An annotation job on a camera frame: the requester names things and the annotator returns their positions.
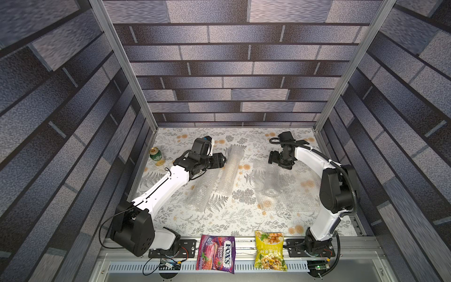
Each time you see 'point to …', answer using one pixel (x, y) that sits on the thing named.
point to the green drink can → (155, 154)
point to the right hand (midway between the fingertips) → (274, 162)
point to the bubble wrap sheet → (293, 194)
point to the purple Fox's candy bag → (216, 252)
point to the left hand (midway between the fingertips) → (222, 158)
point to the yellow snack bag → (269, 252)
